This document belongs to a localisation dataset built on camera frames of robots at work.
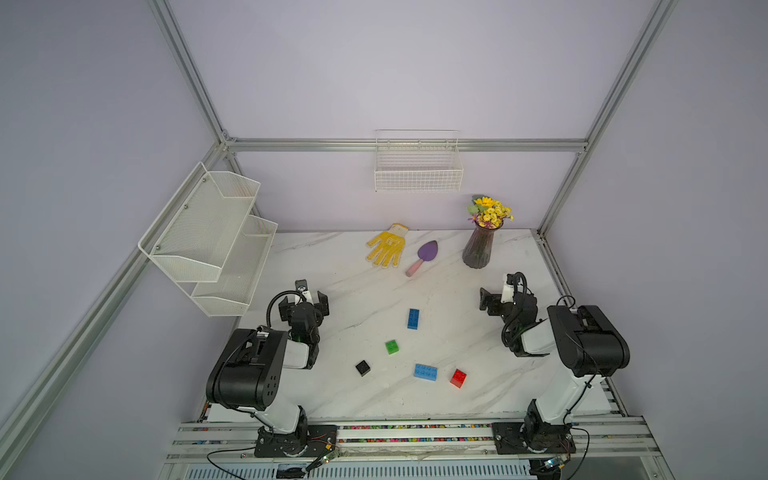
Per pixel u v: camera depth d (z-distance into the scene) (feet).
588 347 1.62
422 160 3.13
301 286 2.62
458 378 2.66
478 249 3.34
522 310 2.43
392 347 2.89
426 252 3.76
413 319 3.10
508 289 2.84
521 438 2.41
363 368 2.75
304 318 2.35
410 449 2.41
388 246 3.79
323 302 2.84
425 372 2.75
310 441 2.40
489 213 2.98
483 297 3.14
